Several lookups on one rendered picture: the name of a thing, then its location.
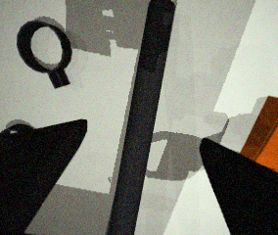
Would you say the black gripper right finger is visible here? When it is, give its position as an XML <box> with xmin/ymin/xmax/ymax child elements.
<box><xmin>200</xmin><ymin>138</ymin><xmax>278</xmax><ymax>235</ymax></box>

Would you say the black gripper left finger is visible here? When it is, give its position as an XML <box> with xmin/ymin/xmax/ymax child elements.
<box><xmin>0</xmin><ymin>119</ymin><xmax>87</xmax><ymax>232</ymax></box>

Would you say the black metal pipe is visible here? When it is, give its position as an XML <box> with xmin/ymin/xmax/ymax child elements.
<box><xmin>109</xmin><ymin>0</ymin><xmax>175</xmax><ymax>235</ymax></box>

